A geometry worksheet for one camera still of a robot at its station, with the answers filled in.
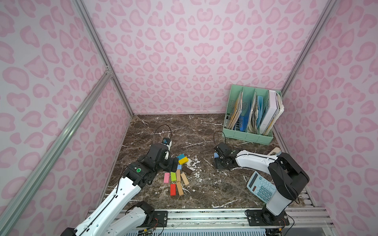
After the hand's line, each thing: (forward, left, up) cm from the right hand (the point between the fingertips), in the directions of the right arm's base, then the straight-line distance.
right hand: (219, 163), depth 93 cm
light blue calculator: (-15, -21, +3) cm, 26 cm away
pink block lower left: (-10, +32, +2) cm, 33 cm away
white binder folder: (+23, -31, +22) cm, 45 cm away
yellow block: (+1, +23, +2) cm, 23 cm away
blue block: (-3, +25, +2) cm, 25 cm away
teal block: (+4, +25, +1) cm, 25 cm away
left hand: (-5, +27, +20) cm, 34 cm away
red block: (-16, +27, +1) cm, 32 cm away
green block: (-9, +28, +3) cm, 29 cm away
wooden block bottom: (-16, +24, +2) cm, 28 cm away
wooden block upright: (-8, +25, +2) cm, 26 cm away
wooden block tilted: (-10, +21, +1) cm, 24 cm away
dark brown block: (-4, +20, +1) cm, 21 cm away
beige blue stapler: (+9, -38, +2) cm, 39 cm away
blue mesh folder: (+34, -19, 0) cm, 39 cm away
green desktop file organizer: (+24, -19, +21) cm, 37 cm away
